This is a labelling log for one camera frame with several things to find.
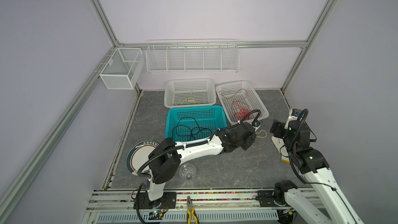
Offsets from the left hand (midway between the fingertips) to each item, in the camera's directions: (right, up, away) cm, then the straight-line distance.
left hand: (250, 137), depth 79 cm
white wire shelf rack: (-31, +48, +18) cm, 60 cm away
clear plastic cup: (-33, -19, +4) cm, 38 cm away
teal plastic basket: (-19, +8, +24) cm, 31 cm away
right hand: (+15, +8, -6) cm, 18 cm away
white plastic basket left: (-35, +26, +40) cm, 59 cm away
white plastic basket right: (+1, +21, +37) cm, 43 cm away
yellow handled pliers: (-30, -32, -8) cm, 45 cm away
